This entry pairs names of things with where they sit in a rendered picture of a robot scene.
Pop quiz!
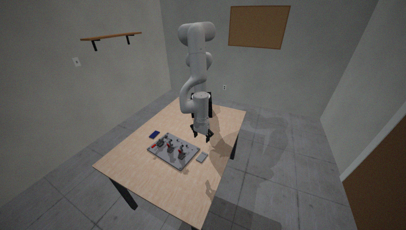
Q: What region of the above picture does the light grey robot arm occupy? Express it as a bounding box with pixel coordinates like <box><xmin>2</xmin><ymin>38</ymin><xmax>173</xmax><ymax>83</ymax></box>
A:
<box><xmin>178</xmin><ymin>22</ymin><xmax>216</xmax><ymax>122</ymax></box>

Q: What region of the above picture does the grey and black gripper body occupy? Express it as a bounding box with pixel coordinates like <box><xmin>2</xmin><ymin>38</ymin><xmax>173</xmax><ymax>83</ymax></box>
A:
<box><xmin>193</xmin><ymin>119</ymin><xmax>210</xmax><ymax>135</ymax></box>

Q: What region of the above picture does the blue rectangular block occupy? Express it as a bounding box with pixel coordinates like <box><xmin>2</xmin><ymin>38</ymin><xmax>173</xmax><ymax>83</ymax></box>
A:
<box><xmin>149</xmin><ymin>130</ymin><xmax>160</xmax><ymax>139</ymax></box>

